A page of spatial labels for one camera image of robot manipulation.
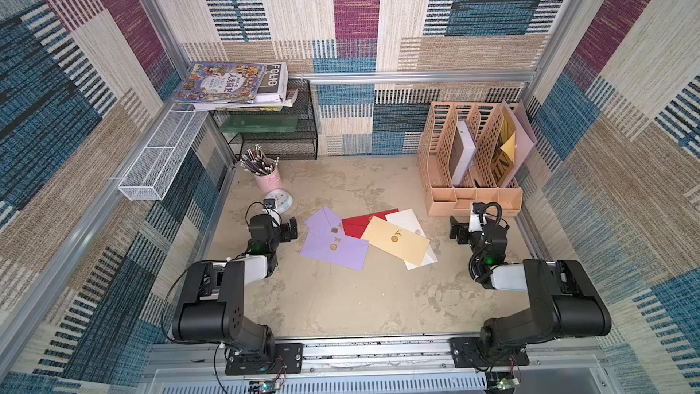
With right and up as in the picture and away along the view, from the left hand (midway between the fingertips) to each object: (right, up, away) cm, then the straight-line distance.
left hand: (279, 218), depth 95 cm
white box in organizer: (+65, +22, +2) cm, 69 cm away
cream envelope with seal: (+40, -8, +1) cm, 41 cm away
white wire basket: (-26, +16, -23) cm, 38 cm away
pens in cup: (-8, +19, +2) cm, 21 cm away
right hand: (+64, +2, -2) cm, 64 cm away
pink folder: (+78, +27, -10) cm, 83 cm away
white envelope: (+45, -2, +5) cm, 45 cm away
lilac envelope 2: (+22, -11, -1) cm, 24 cm away
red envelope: (+26, -4, +7) cm, 27 cm away
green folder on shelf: (-8, +33, +4) cm, 34 cm away
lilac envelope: (+15, -3, +7) cm, 17 cm away
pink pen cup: (-6, +12, +10) cm, 17 cm away
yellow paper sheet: (+75, +23, -6) cm, 79 cm away
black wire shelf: (-2, +32, +20) cm, 38 cm away
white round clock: (-1, +6, +10) cm, 12 cm away
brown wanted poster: (+78, +18, +3) cm, 80 cm away
